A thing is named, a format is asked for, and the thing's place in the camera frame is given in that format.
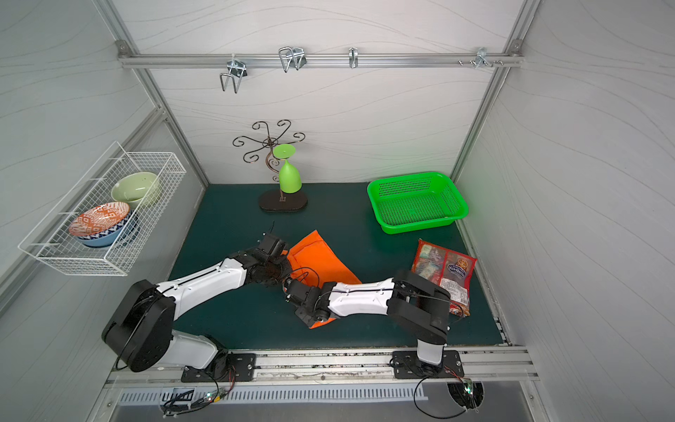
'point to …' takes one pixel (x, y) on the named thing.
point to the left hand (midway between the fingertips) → (292, 271)
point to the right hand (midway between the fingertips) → (307, 304)
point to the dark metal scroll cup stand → (276, 201)
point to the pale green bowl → (133, 187)
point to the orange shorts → (314, 261)
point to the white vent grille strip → (332, 393)
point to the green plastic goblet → (289, 180)
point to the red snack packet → (449, 270)
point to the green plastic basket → (416, 202)
